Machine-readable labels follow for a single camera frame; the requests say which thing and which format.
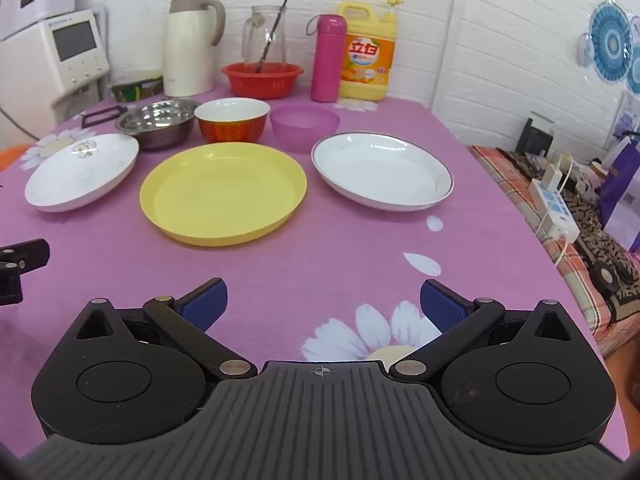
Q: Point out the stainless steel bowl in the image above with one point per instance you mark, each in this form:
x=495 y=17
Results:
x=159 y=125

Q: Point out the black rectangular frame clip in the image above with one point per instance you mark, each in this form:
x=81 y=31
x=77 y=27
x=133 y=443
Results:
x=99 y=117

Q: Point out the purple paper bag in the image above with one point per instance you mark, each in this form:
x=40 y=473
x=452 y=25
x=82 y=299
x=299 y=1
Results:
x=619 y=196

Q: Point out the white thermos jug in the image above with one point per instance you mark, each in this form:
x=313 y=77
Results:
x=192 y=31

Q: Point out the red ceramic bowl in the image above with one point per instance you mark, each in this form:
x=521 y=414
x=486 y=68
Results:
x=232 y=119

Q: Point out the yellow dish soap bottle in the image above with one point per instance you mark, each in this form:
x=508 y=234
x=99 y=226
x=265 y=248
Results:
x=369 y=50

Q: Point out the white blue-rimmed plate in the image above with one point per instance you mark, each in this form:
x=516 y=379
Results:
x=382 y=172

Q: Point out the red plastic colander basket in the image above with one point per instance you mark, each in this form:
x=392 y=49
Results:
x=274 y=81

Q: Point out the white power strip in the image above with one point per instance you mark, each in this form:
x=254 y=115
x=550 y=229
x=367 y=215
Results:
x=555 y=219

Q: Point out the blue round wall decoration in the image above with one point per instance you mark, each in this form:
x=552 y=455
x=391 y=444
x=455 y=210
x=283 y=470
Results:
x=610 y=45

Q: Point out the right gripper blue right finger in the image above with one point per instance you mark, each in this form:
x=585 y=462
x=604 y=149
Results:
x=461 y=323

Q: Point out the white floral plate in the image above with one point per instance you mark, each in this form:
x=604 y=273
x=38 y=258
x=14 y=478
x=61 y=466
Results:
x=81 y=173

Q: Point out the black stirring stick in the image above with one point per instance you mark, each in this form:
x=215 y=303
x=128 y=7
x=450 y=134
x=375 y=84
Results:
x=270 y=37

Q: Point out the black box by wall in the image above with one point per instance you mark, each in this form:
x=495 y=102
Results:
x=536 y=137

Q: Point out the pink thermos bottle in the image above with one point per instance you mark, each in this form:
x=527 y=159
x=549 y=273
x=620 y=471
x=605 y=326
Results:
x=330 y=31

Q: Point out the pink floral tablecloth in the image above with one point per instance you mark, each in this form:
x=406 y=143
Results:
x=334 y=282

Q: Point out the white water dispenser appliance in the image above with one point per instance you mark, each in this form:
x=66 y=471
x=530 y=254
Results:
x=50 y=72

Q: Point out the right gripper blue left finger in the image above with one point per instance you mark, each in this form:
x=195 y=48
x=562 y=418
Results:
x=182 y=324

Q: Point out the purple plastic bowl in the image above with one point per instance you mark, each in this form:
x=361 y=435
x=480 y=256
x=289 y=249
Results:
x=298 y=127

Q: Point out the yellow plastic plate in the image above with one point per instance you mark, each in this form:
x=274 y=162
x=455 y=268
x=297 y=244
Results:
x=220 y=195

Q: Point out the glass pitcher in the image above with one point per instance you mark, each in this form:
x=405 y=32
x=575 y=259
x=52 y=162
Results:
x=255 y=31

